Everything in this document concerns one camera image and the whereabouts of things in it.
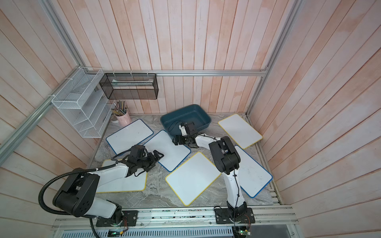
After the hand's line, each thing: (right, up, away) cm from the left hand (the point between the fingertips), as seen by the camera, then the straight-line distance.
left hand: (160, 160), depth 91 cm
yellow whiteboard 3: (+58, +16, +18) cm, 63 cm away
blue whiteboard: (-24, +16, +18) cm, 33 cm away
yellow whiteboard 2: (-16, -11, -7) cm, 21 cm away
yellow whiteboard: (+20, -10, -3) cm, 23 cm away
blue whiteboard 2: (+8, +2, +7) cm, 11 cm away
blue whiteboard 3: (+57, -10, -2) cm, 58 cm away
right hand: (+10, +12, +12) cm, 20 cm away
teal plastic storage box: (+21, +33, +29) cm, 49 cm away
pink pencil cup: (-30, +30, +12) cm, 44 cm away
